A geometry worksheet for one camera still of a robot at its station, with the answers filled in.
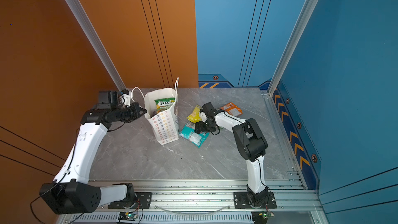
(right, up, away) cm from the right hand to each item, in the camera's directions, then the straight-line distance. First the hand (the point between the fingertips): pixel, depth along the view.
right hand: (199, 130), depth 97 cm
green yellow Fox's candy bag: (-22, +16, -6) cm, 28 cm away
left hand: (-26, +14, -21) cm, 36 cm away
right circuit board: (+29, -35, -27) cm, 53 cm away
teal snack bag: (-6, -1, -4) cm, 7 cm away
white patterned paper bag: (-17, +7, -17) cm, 25 cm away
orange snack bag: (+22, +13, +10) cm, 28 cm away
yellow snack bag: (-3, +8, +5) cm, 10 cm away
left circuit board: (-32, -35, -26) cm, 54 cm away
